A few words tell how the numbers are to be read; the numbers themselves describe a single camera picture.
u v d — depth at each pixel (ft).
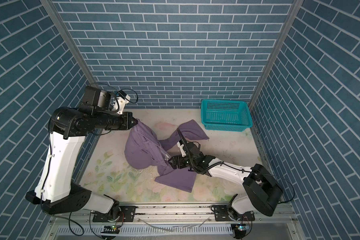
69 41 2.68
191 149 2.12
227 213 2.19
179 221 2.42
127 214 2.42
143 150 2.46
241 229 2.35
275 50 2.82
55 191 1.22
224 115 3.45
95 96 1.35
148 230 2.53
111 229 2.37
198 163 2.11
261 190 1.41
